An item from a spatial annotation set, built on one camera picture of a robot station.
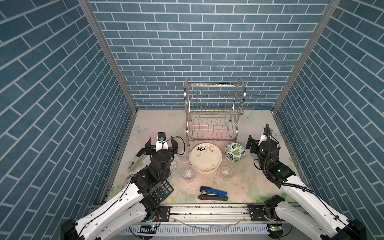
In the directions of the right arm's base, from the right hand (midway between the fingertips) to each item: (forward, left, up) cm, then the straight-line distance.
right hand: (257, 136), depth 79 cm
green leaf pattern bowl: (-1, +9, -17) cm, 19 cm away
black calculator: (-27, +49, -19) cm, 59 cm away
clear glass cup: (-12, +14, -21) cm, 28 cm away
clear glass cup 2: (-14, +36, -20) cm, 44 cm away
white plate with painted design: (-5, +27, -20) cm, 34 cm away
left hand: (-9, +48, +5) cm, 49 cm away
